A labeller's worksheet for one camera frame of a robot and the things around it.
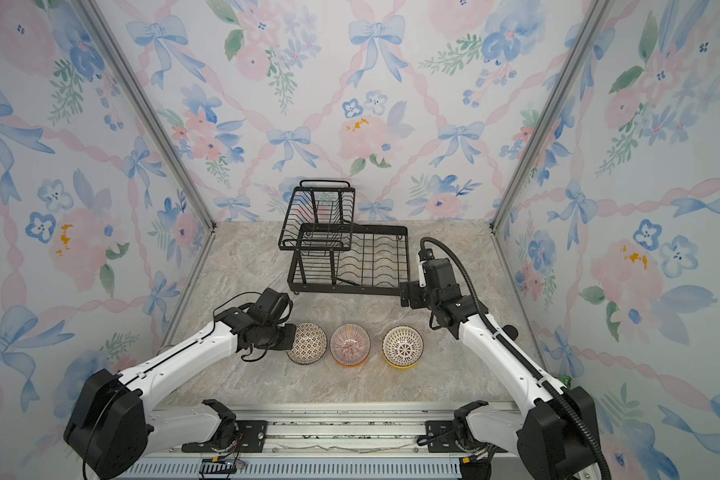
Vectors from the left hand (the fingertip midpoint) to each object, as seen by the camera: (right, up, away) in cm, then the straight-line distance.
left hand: (293, 337), depth 84 cm
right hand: (+35, +15, 0) cm, 38 cm away
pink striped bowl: (+16, -3, +2) cm, 16 cm away
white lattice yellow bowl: (+31, -3, +2) cm, 31 cm away
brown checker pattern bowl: (+4, -3, +4) cm, 6 cm away
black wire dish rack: (+11, +23, +2) cm, 26 cm away
